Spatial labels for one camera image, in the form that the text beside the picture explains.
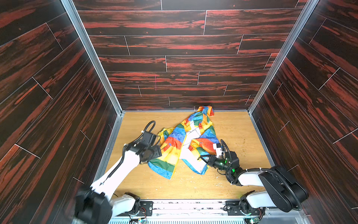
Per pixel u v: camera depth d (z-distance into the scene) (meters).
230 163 0.66
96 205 0.39
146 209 0.73
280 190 0.43
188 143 0.97
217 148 0.81
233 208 0.73
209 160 0.80
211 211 0.74
